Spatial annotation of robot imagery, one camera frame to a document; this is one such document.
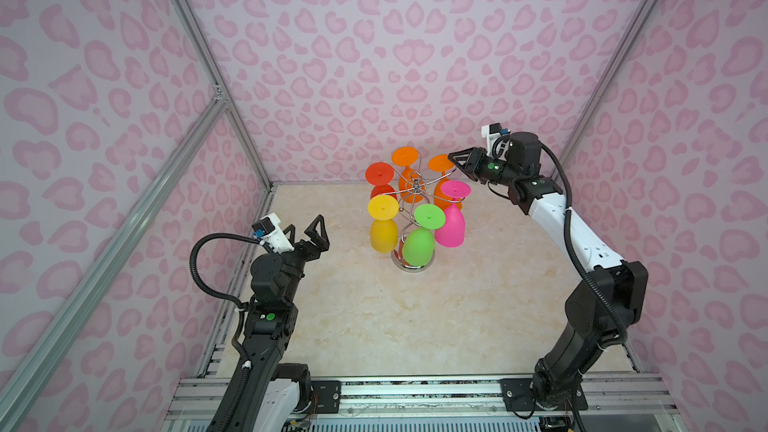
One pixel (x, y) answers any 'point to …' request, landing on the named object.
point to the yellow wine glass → (384, 231)
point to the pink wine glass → (452, 233)
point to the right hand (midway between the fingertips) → (453, 155)
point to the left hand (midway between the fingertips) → (309, 217)
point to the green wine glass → (419, 243)
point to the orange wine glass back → (411, 185)
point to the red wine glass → (380, 174)
